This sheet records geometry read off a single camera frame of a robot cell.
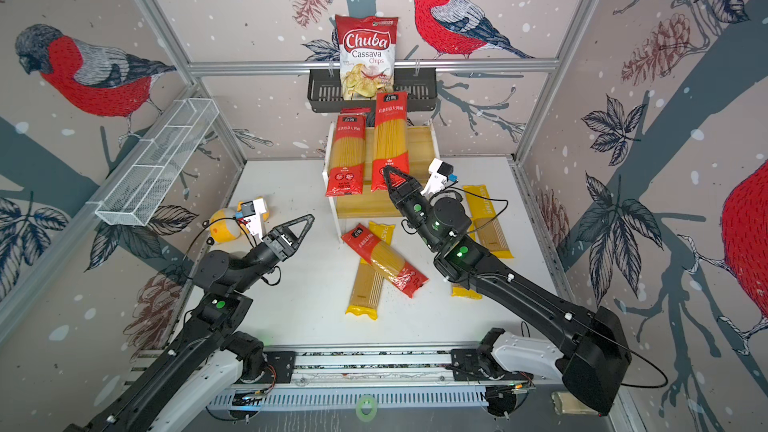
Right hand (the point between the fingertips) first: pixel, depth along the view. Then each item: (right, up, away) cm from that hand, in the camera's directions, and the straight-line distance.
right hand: (374, 176), depth 63 cm
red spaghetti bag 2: (+2, -25, +26) cm, 37 cm away
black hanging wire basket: (-18, +29, +32) cm, 47 cm away
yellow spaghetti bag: (-3, -32, +22) cm, 40 cm away
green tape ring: (-2, -55, +6) cm, 55 cm away
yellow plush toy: (-50, -15, +30) cm, 60 cm away
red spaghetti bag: (-7, +4, +10) cm, 13 cm away
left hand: (-13, -10, -2) cm, 17 cm away
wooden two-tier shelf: (+13, +8, +18) cm, 23 cm away
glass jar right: (+43, -51, +3) cm, 67 cm away
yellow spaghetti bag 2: (+22, -32, +20) cm, 44 cm away
